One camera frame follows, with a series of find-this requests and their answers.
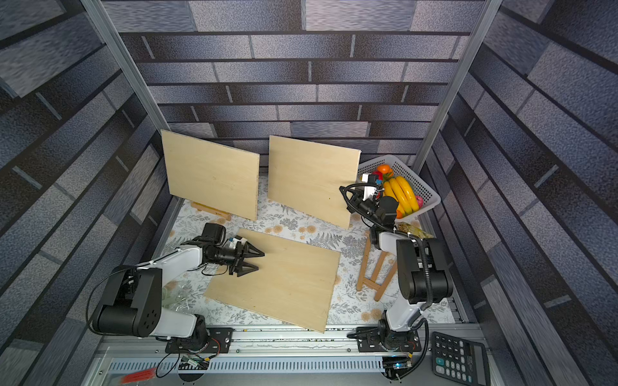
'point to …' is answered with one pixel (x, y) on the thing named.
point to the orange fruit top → (385, 168)
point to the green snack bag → (414, 230)
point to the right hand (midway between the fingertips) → (341, 185)
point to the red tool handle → (139, 375)
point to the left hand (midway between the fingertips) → (260, 259)
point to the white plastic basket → (430, 199)
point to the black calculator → (459, 361)
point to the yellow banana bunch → (399, 190)
